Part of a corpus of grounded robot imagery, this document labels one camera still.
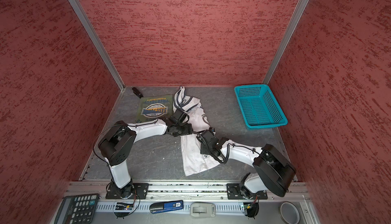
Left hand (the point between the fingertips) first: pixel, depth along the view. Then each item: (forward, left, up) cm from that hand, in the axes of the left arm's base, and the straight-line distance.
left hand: (188, 133), depth 93 cm
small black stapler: (+34, +42, +1) cm, 54 cm away
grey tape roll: (-39, -49, -1) cm, 63 cm away
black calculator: (-39, +48, 0) cm, 62 cm away
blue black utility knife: (-37, +7, +3) cm, 38 cm away
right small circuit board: (-36, -31, -3) cm, 48 cm away
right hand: (-12, -11, -1) cm, 16 cm away
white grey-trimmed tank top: (-16, -5, -1) cm, 17 cm away
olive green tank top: (+21, +29, 0) cm, 35 cm away
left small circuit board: (-37, +31, -4) cm, 49 cm away
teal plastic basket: (+24, -51, -2) cm, 56 cm away
